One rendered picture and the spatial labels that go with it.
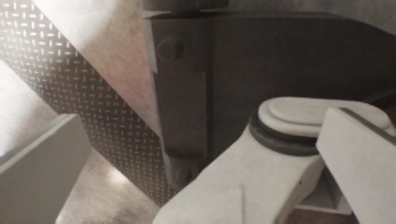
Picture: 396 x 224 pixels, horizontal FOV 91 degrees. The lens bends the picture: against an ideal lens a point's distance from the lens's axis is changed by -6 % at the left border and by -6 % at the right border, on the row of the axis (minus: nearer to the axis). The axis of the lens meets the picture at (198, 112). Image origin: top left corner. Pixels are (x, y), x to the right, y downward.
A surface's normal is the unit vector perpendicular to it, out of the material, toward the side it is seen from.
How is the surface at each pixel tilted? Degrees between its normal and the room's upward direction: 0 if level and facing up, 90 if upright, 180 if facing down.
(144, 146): 23
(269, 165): 90
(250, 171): 90
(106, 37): 0
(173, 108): 0
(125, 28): 0
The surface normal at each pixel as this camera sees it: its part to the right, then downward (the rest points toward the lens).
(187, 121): -0.21, 0.50
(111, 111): 0.11, 0.28
